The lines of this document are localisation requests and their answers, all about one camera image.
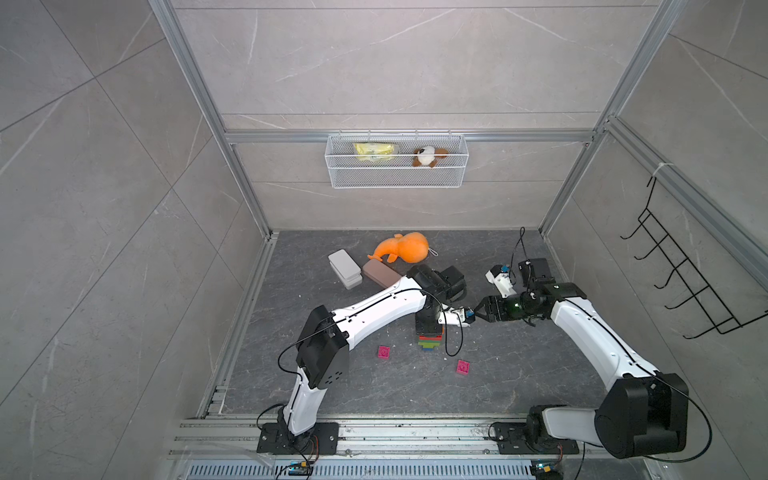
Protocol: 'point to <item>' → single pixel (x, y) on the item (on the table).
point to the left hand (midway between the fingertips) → (432, 320)
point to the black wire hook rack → (711, 304)
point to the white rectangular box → (345, 268)
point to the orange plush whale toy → (408, 247)
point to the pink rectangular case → (379, 273)
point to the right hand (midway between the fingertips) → (486, 309)
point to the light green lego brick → (429, 345)
